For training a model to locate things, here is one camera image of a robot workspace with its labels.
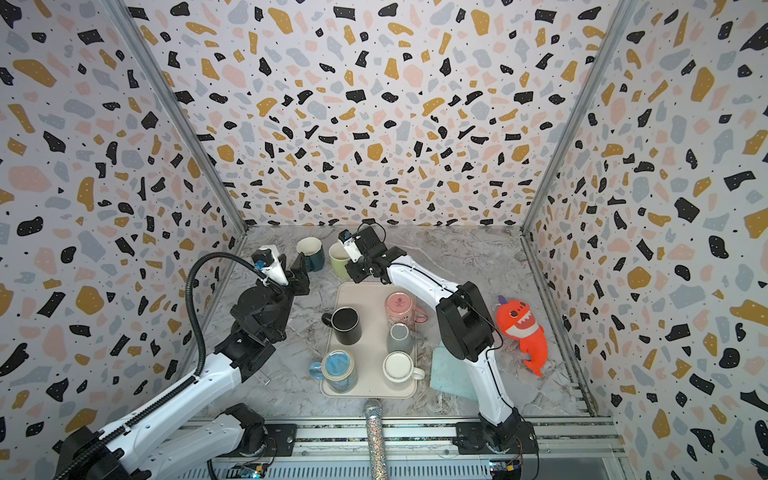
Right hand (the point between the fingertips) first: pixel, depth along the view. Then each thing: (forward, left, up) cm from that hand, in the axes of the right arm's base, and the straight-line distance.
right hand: (346, 258), depth 92 cm
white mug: (-30, -17, -9) cm, 35 cm away
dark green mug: (+11, +16, -9) cm, 21 cm away
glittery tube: (-40, -11, -11) cm, 43 cm away
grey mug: (-23, -17, -6) cm, 29 cm away
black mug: (-19, -1, -6) cm, 20 cm away
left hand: (-12, +9, +17) cm, 23 cm away
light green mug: (0, +2, 0) cm, 2 cm away
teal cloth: (-30, -32, -15) cm, 46 cm away
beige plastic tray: (-5, -6, -15) cm, 17 cm away
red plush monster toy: (-16, -51, -8) cm, 54 cm away
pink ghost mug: (-14, -17, -4) cm, 22 cm away
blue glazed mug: (-32, -2, -4) cm, 32 cm away
